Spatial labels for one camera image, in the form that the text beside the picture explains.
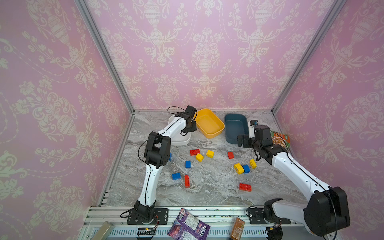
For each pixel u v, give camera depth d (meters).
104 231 0.68
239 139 0.78
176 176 0.87
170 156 0.97
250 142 0.75
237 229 0.67
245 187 0.83
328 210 0.40
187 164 0.92
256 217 0.73
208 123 1.15
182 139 1.00
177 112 0.80
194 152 0.94
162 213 0.75
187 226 0.70
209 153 0.95
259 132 0.65
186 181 0.84
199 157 0.94
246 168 0.89
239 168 0.87
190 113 0.83
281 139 1.01
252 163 0.90
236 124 1.12
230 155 0.97
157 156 0.60
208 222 0.73
